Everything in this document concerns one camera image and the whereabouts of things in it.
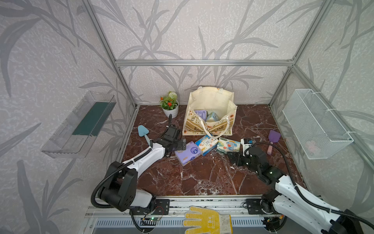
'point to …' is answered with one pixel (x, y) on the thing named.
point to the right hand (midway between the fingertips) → (231, 152)
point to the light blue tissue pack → (212, 117)
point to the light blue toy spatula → (142, 131)
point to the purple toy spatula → (274, 136)
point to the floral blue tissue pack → (206, 144)
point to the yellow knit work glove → (212, 222)
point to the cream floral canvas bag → (211, 112)
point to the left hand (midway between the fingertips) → (178, 143)
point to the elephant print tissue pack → (226, 146)
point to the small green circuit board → (149, 221)
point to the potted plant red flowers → (170, 105)
